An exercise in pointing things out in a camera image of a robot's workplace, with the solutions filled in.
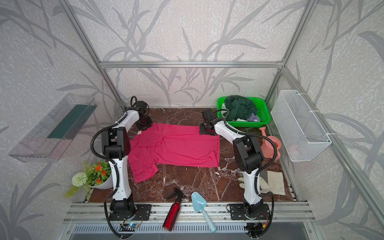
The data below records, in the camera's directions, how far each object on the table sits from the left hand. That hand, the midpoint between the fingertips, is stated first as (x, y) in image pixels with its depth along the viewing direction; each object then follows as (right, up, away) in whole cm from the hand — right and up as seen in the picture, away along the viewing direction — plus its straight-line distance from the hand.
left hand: (152, 121), depth 105 cm
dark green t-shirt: (+62, +10, -1) cm, 63 cm away
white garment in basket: (+53, +11, +13) cm, 56 cm away
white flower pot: (-13, -33, -29) cm, 45 cm away
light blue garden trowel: (+34, -42, -28) cm, 61 cm away
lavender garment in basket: (+73, +2, +2) cm, 73 cm away
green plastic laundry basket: (+81, +6, +4) cm, 81 cm away
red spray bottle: (+20, -47, -37) cm, 63 cm away
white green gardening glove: (+77, -36, -22) cm, 88 cm away
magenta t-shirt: (+15, -17, -4) cm, 23 cm away
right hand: (+37, -3, -5) cm, 37 cm away
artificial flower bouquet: (-15, -25, -35) cm, 46 cm away
